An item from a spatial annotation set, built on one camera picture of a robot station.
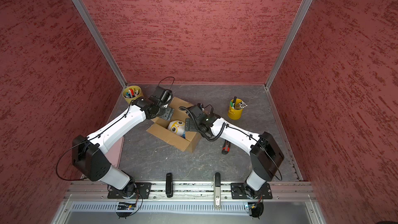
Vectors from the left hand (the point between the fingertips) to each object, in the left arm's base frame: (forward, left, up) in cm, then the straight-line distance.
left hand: (163, 113), depth 84 cm
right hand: (-6, -17, -5) cm, 19 cm away
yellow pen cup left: (+18, +25, -4) cm, 31 cm away
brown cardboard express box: (-8, +1, -2) cm, 9 cm away
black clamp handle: (-32, -6, -16) cm, 37 cm away
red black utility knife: (-12, -36, -17) cm, 42 cm away
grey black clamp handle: (-35, -29, -13) cm, 48 cm away
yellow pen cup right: (+10, -43, -8) cm, 45 cm away
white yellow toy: (-4, -8, -8) cm, 12 cm away
